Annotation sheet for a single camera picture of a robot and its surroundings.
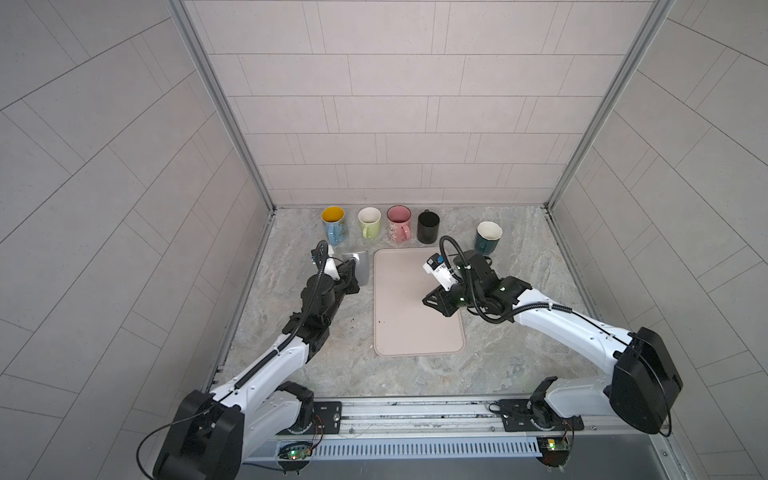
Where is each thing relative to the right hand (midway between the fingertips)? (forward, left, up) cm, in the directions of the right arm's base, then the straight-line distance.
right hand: (425, 301), depth 78 cm
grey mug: (+13, +17, +2) cm, 22 cm away
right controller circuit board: (-32, -27, -15) cm, 44 cm away
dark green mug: (+22, -23, -2) cm, 32 cm away
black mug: (+30, -5, -5) cm, 31 cm away
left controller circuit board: (-30, +32, -10) cm, 45 cm away
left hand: (+11, +17, +6) cm, 21 cm away
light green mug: (+35, +15, -3) cm, 38 cm away
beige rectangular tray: (-1, +6, -12) cm, 14 cm away
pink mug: (+30, +5, -2) cm, 30 cm away
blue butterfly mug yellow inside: (+31, +27, -2) cm, 41 cm away
